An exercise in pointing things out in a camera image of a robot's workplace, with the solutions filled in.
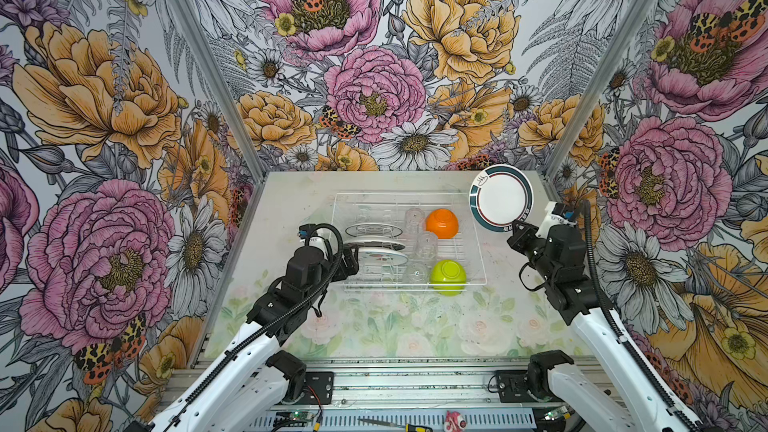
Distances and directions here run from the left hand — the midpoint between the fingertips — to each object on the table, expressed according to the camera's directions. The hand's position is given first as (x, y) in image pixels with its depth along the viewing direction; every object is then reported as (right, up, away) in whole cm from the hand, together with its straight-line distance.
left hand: (342, 259), depth 78 cm
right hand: (+43, +8, 0) cm, 43 cm away
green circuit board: (-8, -35, -7) cm, 37 cm away
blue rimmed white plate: (+10, -1, +10) cm, 14 cm away
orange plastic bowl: (+29, +8, +21) cm, 37 cm away
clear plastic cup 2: (+23, +2, +10) cm, 25 cm away
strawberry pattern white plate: (+13, +3, +7) cm, 15 cm away
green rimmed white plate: (+40, +16, 0) cm, 43 cm away
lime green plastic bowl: (+29, -5, +9) cm, 31 cm away
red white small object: (+26, -33, -12) cm, 44 cm away
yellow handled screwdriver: (+16, -36, -9) cm, 41 cm away
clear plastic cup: (+20, +8, +16) cm, 27 cm away
